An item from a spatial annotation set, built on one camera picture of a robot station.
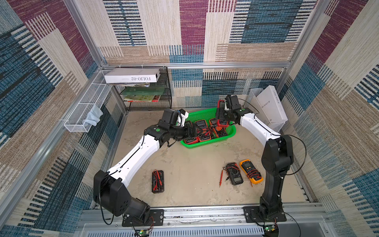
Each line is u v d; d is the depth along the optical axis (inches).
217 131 40.2
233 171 33.4
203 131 38.1
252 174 32.7
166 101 43.9
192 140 36.9
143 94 37.3
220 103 36.9
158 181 32.0
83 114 28.3
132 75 30.7
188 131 26.2
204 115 45.0
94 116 26.5
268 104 38.3
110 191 15.8
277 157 20.5
